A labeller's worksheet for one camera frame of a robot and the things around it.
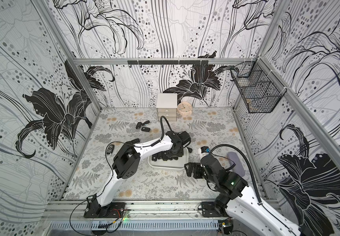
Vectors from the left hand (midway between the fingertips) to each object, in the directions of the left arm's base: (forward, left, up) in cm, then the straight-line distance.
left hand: (176, 155), depth 93 cm
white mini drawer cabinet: (+31, +8, +13) cm, 35 cm away
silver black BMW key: (+3, +44, 0) cm, 44 cm away
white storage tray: (-6, -3, +1) cm, 7 cm away
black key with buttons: (+9, +28, 0) cm, 30 cm away
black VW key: (+19, +23, +1) cm, 30 cm away
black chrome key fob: (+26, +24, -1) cm, 35 cm away
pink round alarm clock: (+38, -6, +2) cm, 39 cm away
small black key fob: (+3, -9, +2) cm, 9 cm away
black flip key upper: (+23, +28, 0) cm, 37 cm away
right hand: (-12, -9, +13) cm, 20 cm away
